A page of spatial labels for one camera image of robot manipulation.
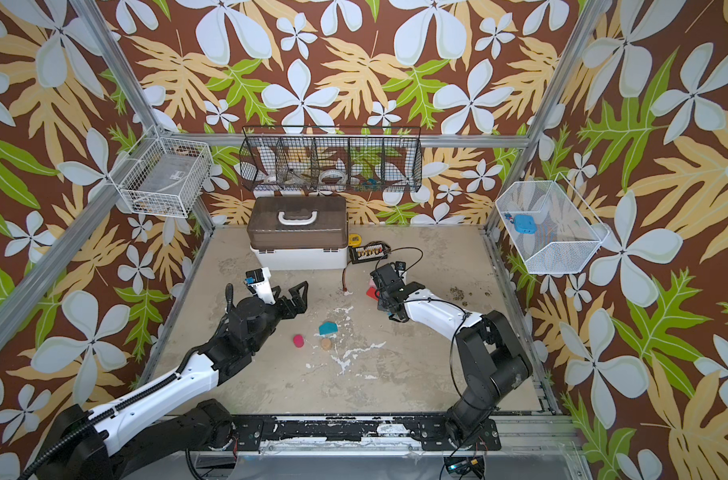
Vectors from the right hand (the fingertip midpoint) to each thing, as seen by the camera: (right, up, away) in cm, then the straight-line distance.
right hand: (389, 298), depth 93 cm
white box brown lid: (-28, +21, -2) cm, 35 cm away
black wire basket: (-19, +46, +5) cm, 50 cm away
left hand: (-27, +6, -15) cm, 31 cm away
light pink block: (-6, +6, -18) cm, 20 cm away
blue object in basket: (+39, +23, -7) cm, 46 cm away
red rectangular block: (-5, +1, +8) cm, 10 cm away
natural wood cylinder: (-19, -13, -5) cm, 24 cm away
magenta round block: (-28, -12, -4) cm, 31 cm away
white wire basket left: (-67, +37, -7) cm, 76 cm away
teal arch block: (-19, -10, +1) cm, 22 cm away
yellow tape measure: (-12, +20, +21) cm, 31 cm away
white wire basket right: (+46, +19, -15) cm, 52 cm away
